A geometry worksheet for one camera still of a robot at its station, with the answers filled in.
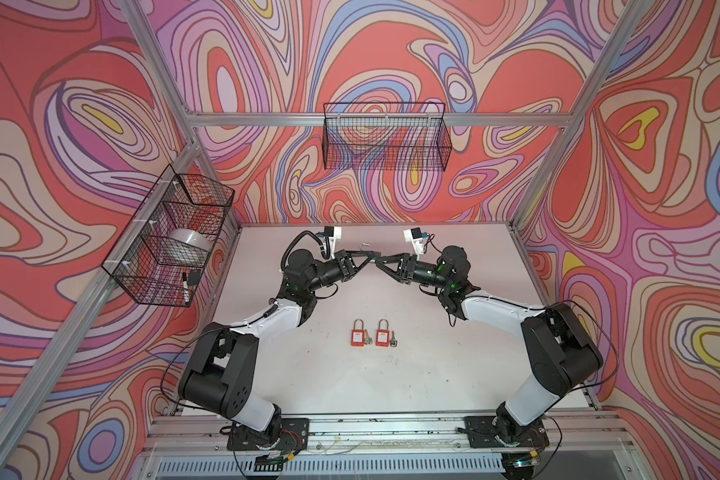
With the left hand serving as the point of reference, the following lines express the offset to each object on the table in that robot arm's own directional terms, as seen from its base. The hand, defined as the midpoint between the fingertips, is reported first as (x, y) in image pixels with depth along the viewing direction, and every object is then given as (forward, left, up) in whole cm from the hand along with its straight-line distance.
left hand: (375, 259), depth 74 cm
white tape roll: (0, +46, +5) cm, 46 cm away
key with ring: (-10, +2, -27) cm, 29 cm away
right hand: (0, -1, -4) cm, 4 cm away
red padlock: (-9, -3, -26) cm, 28 cm away
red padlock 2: (-9, +5, -26) cm, 28 cm away
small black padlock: (+5, +3, 0) cm, 5 cm away
